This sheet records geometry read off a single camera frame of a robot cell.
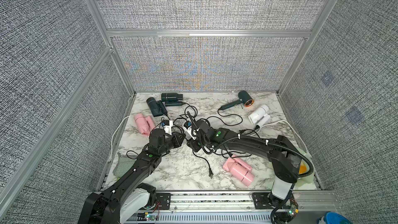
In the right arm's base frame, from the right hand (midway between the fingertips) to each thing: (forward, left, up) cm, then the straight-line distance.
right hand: (187, 139), depth 81 cm
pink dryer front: (-13, -27, -8) cm, 31 cm away
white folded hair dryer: (+20, -46, -10) cm, 51 cm away
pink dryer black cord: (-15, -12, -10) cm, 22 cm away
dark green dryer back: (+36, +14, -9) cm, 40 cm away
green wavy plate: (-18, -61, -9) cm, 64 cm away
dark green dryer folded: (+28, +23, -9) cm, 37 cm away
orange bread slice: (-14, -58, -7) cm, 60 cm away
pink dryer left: (+14, +27, -8) cm, 32 cm away
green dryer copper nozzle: (+37, -39, -10) cm, 54 cm away
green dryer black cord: (+24, -25, -13) cm, 37 cm away
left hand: (+2, 0, +2) cm, 3 cm away
